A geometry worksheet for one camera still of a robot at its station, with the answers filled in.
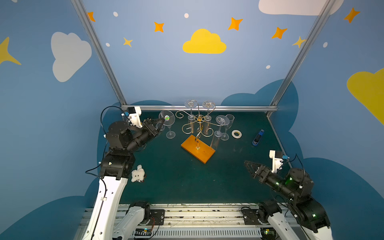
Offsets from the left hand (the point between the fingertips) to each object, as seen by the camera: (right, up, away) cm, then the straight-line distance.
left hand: (163, 118), depth 60 cm
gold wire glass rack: (+15, -17, +38) cm, 44 cm away
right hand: (+37, -19, +4) cm, 42 cm away
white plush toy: (-20, -31, +25) cm, 45 cm away
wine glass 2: (+36, -11, +47) cm, 60 cm away
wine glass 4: (+21, +9, +19) cm, 30 cm away
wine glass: (-4, -9, +47) cm, 48 cm away
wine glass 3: (+11, +9, +19) cm, 24 cm away
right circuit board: (+50, -57, +13) cm, 77 cm away
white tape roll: (+44, -11, +47) cm, 66 cm away
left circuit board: (-13, -56, +13) cm, 59 cm away
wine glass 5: (+27, 0, +13) cm, 30 cm away
